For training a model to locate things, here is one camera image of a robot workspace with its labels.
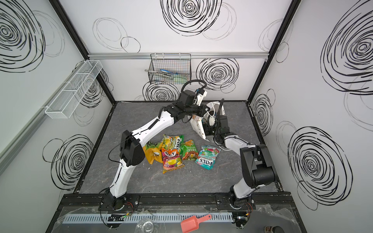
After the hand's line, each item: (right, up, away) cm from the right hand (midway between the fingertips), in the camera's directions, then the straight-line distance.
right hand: (202, 126), depth 91 cm
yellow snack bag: (-29, -15, -7) cm, 33 cm away
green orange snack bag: (-8, -14, -5) cm, 17 cm away
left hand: (+4, +10, -10) cm, 15 cm away
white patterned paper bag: (-4, +3, -12) cm, 13 cm away
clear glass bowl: (-30, -45, -23) cm, 59 cm away
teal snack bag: (+2, -18, -5) cm, 19 cm away
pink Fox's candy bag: (-18, -19, -8) cm, 27 cm away
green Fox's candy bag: (-19, -10, 0) cm, 21 cm away
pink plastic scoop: (-7, -44, -24) cm, 51 cm away
